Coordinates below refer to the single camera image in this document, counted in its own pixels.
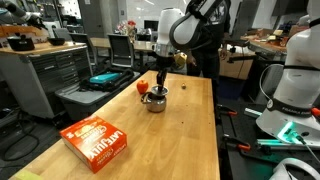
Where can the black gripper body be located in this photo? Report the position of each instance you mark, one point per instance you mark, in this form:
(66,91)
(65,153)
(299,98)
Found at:
(164,63)

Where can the grey background robot arm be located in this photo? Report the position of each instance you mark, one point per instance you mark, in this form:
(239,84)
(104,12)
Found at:
(16,10)

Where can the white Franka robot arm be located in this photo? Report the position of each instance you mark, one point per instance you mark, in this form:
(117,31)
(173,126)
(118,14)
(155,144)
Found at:
(190,30)

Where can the red-orange fruit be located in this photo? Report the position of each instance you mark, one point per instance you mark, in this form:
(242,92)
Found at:
(142,87)

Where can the wooden office table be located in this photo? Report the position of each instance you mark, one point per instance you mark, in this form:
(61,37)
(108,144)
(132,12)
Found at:
(143,45)

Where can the black computer monitor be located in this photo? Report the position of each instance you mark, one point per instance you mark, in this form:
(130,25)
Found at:
(151,25)

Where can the grey mesh office chair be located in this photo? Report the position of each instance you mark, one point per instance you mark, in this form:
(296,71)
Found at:
(120,50)
(80,38)

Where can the person in black clothes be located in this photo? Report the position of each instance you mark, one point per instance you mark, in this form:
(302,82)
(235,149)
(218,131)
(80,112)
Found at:
(210,56)

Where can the flower bouquet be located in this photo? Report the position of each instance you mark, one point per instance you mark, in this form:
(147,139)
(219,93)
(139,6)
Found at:
(130,24)

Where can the teal box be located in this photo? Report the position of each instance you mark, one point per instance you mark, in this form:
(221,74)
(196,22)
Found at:
(104,78)

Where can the grey plastic tote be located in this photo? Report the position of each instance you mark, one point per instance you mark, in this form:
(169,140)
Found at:
(80,100)

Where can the orange Late July cracker box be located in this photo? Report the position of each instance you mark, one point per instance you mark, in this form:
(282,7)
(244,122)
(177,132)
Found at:
(90,143)

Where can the short silver bar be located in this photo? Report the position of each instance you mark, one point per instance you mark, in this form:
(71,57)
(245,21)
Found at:
(252,112)

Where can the cluttered wooden workbench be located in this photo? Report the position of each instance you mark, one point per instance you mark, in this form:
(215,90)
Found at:
(266,46)

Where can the black bowl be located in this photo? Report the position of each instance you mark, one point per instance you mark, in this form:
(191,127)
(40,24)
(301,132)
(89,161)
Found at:
(56,41)

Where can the grey drawer cabinet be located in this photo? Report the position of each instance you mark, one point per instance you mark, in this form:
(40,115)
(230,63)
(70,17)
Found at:
(40,76)

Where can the aluminium bar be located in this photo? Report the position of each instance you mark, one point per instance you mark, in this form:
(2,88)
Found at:
(273,142)

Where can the black pot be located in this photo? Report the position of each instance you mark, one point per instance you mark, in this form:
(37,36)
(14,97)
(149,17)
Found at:
(20,44)

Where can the white curved plastic object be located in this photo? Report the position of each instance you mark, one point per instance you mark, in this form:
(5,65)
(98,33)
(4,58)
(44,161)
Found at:
(293,161)

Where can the yellow-green sponge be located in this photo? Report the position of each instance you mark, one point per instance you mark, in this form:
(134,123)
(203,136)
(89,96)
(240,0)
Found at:
(25,176)

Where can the yellowish wrist camera box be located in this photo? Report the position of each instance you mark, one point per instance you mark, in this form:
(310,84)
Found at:
(180,59)

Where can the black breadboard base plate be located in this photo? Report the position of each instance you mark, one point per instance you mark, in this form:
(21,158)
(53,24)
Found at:
(240,126)

